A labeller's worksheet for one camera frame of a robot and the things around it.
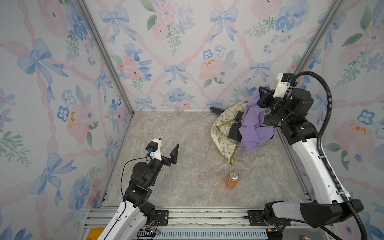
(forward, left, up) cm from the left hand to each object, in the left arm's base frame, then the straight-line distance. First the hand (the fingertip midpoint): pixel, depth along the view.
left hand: (169, 141), depth 69 cm
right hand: (+16, -40, +19) cm, 47 cm away
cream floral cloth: (+13, -33, -24) cm, 42 cm away
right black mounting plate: (-26, -43, -27) cm, 57 cm away
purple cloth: (+9, -42, -3) cm, 43 cm away
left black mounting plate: (-26, +4, -29) cm, 39 cm away
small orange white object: (-34, -63, -26) cm, 76 cm away
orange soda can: (-11, -31, -18) cm, 37 cm away
